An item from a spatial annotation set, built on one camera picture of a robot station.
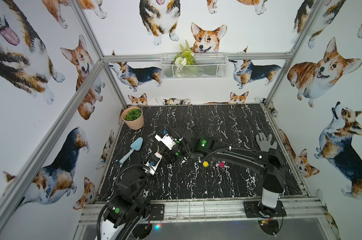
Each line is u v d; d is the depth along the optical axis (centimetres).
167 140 62
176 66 86
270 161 49
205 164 90
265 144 97
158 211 73
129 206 51
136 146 98
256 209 73
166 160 61
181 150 60
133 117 100
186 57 82
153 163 56
